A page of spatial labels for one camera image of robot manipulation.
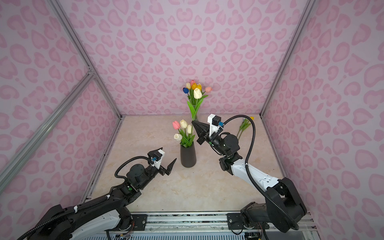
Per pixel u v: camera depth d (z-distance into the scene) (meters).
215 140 0.62
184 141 0.77
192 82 0.93
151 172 0.68
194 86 0.91
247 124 1.13
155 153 0.64
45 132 0.64
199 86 0.91
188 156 0.88
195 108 1.03
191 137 0.77
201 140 0.63
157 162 0.64
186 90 0.95
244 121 1.13
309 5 0.69
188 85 0.95
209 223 0.74
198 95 0.58
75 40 0.79
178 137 0.68
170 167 0.71
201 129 0.64
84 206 0.48
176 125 0.75
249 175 0.49
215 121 0.58
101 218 0.52
